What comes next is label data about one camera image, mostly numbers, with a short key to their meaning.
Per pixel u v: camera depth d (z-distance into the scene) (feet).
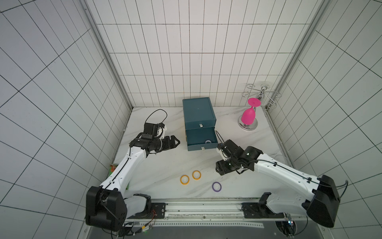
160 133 2.30
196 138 2.90
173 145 2.37
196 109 2.96
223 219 2.36
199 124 2.80
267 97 2.81
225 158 2.26
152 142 2.03
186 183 2.68
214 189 2.61
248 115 2.93
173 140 2.38
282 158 2.99
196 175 2.79
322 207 1.23
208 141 2.95
